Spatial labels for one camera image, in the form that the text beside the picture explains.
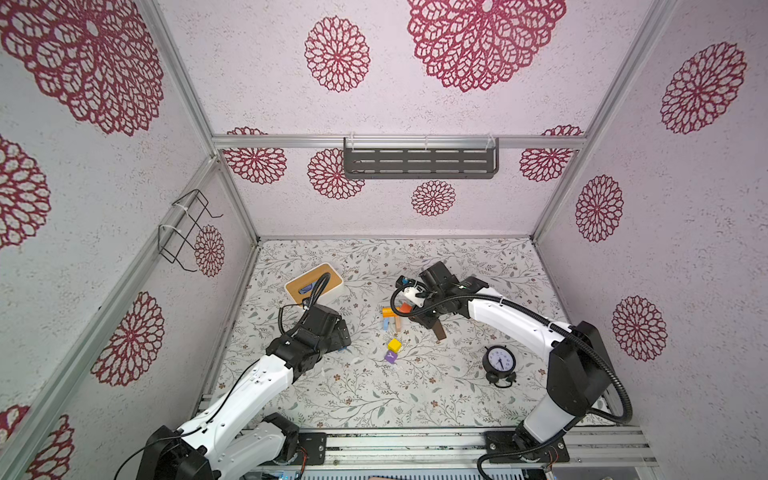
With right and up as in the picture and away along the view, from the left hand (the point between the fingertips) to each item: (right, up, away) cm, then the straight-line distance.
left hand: (331, 338), depth 83 cm
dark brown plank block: (+32, 0, +11) cm, 34 cm away
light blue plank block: (+15, +2, +12) cm, 19 cm away
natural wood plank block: (+19, +2, +11) cm, 22 cm away
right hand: (+23, +8, +3) cm, 25 cm away
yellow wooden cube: (+18, -4, +7) cm, 19 cm away
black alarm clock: (+48, -8, +2) cm, 48 cm away
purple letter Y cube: (+17, -6, +5) cm, 19 cm away
